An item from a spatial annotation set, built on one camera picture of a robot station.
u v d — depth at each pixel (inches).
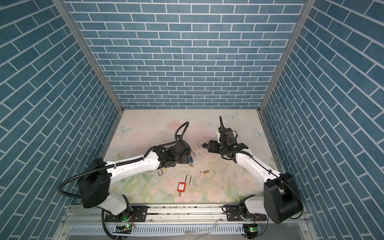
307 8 28.0
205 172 34.8
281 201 16.3
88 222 28.8
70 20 29.1
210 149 31.0
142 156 21.0
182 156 26.3
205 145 38.9
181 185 32.3
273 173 17.9
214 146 30.3
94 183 16.8
